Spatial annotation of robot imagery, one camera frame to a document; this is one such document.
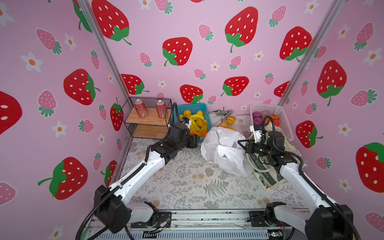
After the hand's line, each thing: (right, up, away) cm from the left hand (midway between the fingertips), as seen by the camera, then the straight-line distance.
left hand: (195, 136), depth 77 cm
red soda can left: (-34, +17, +14) cm, 41 cm away
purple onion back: (+48, +16, +38) cm, 63 cm away
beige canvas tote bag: (+38, -20, -1) cm, 43 cm away
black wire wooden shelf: (-33, +11, +20) cm, 40 cm away
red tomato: (+59, +9, +29) cm, 66 cm away
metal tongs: (+25, +16, +42) cm, 51 cm away
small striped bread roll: (+27, +11, +37) cm, 47 cm away
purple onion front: (+47, +10, +34) cm, 59 cm away
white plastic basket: (+59, +19, +41) cm, 74 cm away
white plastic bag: (+12, -4, -14) cm, 18 cm away
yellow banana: (+2, +13, +36) cm, 39 cm away
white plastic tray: (+16, +10, +39) cm, 43 cm away
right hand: (+23, -3, +1) cm, 23 cm away
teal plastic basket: (-4, +21, +41) cm, 47 cm away
